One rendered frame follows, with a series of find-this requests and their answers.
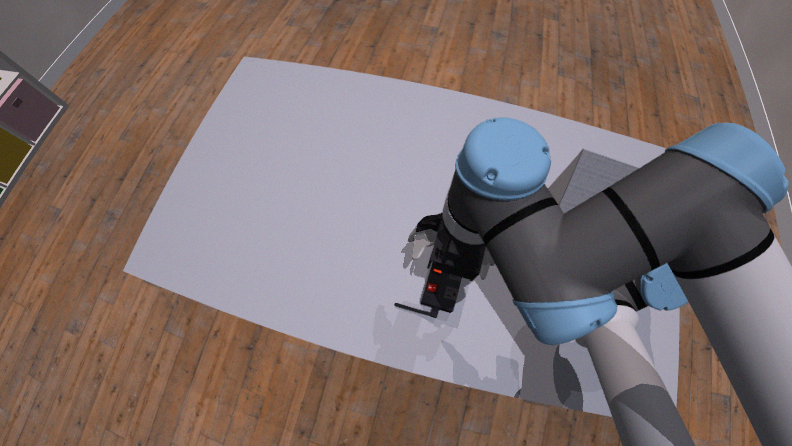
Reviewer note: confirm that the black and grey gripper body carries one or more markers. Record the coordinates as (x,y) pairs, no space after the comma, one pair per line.
(446,246)

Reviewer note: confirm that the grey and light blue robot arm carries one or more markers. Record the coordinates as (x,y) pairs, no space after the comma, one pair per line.
(697,207)

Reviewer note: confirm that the black power strip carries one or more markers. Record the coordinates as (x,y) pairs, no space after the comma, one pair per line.
(441,292)

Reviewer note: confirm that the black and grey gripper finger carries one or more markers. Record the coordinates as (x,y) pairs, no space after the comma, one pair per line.
(487,260)
(424,234)

